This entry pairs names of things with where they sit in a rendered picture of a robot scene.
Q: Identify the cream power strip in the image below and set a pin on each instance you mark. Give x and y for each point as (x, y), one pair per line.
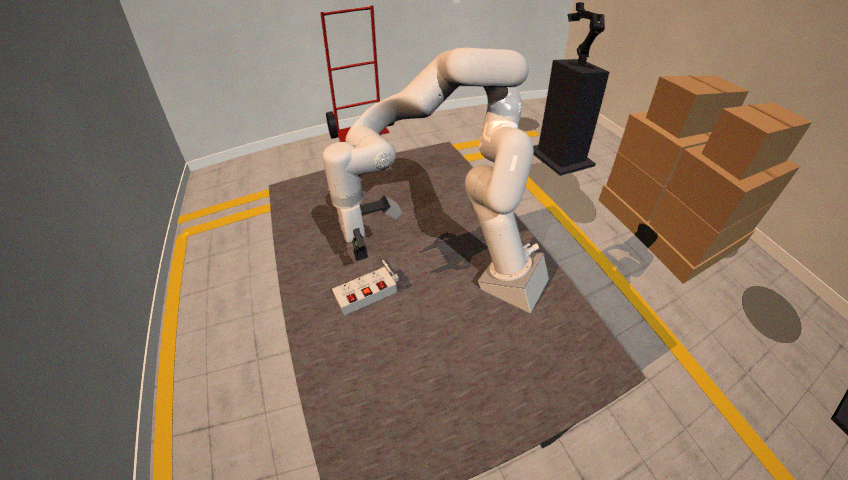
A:
(366, 289)

